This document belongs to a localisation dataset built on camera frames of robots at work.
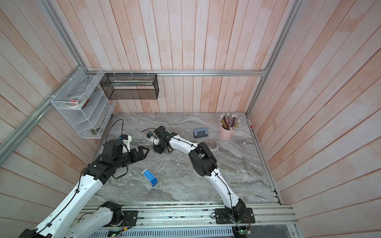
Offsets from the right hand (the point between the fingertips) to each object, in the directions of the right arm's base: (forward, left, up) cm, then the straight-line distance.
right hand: (156, 147), depth 101 cm
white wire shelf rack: (-2, +31, +30) cm, 43 cm away
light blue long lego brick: (-26, -4, +13) cm, 29 cm away
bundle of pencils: (+15, -50, +10) cm, 53 cm away
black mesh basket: (+33, +18, +27) cm, 46 cm away
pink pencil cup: (+9, -49, +4) cm, 50 cm away
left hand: (-15, +1, +18) cm, 24 cm away
